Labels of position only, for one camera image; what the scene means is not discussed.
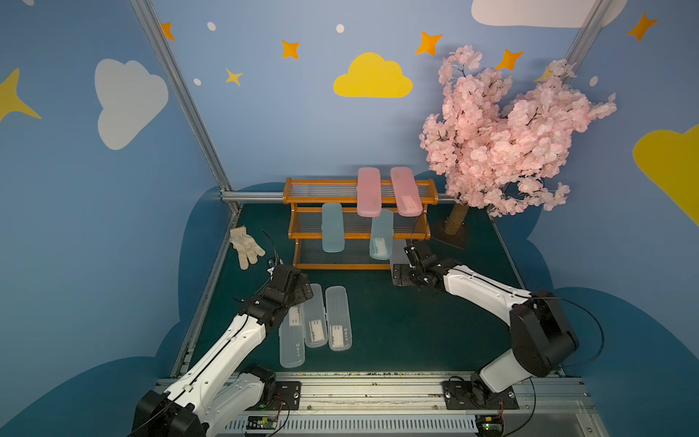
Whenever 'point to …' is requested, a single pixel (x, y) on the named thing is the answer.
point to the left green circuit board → (261, 422)
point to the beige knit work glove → (247, 248)
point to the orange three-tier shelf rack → (305, 198)
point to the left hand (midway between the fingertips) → (294, 284)
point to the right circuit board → (489, 425)
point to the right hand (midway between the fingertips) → (410, 271)
